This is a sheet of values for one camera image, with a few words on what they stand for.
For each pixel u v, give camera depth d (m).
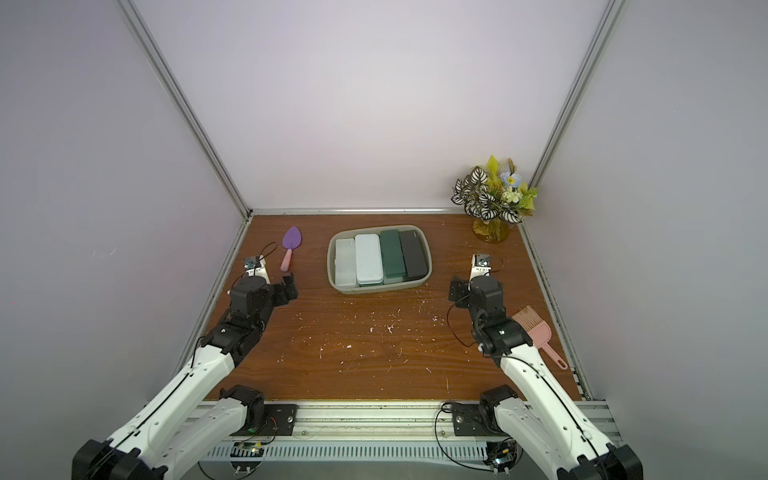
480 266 0.68
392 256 1.00
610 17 0.70
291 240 1.12
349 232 1.07
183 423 0.46
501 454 0.70
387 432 0.73
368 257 1.01
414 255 1.01
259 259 0.70
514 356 0.49
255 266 0.68
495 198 0.88
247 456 0.72
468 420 0.73
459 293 0.71
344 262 1.00
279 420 0.74
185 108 0.88
